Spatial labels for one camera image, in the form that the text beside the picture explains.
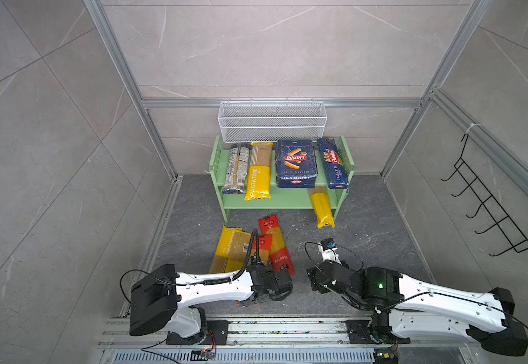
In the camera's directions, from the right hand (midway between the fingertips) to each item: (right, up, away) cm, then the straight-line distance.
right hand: (318, 271), depth 72 cm
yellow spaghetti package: (+5, +20, +16) cm, 26 cm away
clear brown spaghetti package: (-27, +34, +10) cm, 45 cm away
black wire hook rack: (+51, +22, -5) cm, 56 cm away
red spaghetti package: (-12, +1, +18) cm, 22 cm away
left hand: (-16, -10, +7) cm, 20 cm away
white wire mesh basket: (-22, +58, +29) cm, 68 cm away
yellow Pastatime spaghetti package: (-19, +33, +10) cm, 40 cm away
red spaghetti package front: (-18, +4, +19) cm, 26 cm away
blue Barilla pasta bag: (-6, +36, +8) cm, 37 cm away
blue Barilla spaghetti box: (+8, +32, +6) cm, 33 cm away
